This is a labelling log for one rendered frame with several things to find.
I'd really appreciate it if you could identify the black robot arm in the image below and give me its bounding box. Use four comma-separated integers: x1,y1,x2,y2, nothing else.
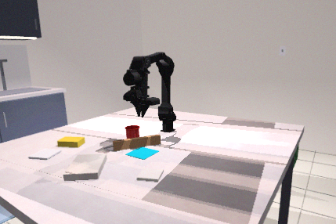
123,52,176,132

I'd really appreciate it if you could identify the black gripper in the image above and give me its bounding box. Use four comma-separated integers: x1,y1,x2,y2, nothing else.
130,85,160,117

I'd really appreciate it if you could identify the yellow flat block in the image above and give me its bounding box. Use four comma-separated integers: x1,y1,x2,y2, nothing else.
57,137,85,148

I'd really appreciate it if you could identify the tan flat bar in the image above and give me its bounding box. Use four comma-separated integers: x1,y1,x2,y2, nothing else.
113,134,161,151

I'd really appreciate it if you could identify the red cup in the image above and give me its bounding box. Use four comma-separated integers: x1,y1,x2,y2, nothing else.
125,125,140,139

